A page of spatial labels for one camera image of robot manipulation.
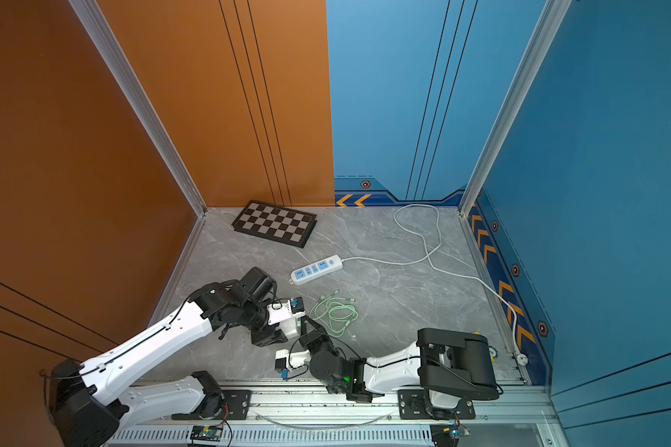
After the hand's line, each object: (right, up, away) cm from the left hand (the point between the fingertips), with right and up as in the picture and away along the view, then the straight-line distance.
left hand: (285, 322), depth 76 cm
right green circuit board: (+43, -27, -6) cm, 51 cm away
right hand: (+7, +3, -2) cm, 8 cm away
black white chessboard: (-12, +29, +36) cm, 47 cm away
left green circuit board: (-20, -27, -4) cm, 34 cm away
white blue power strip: (+6, +12, +21) cm, 25 cm away
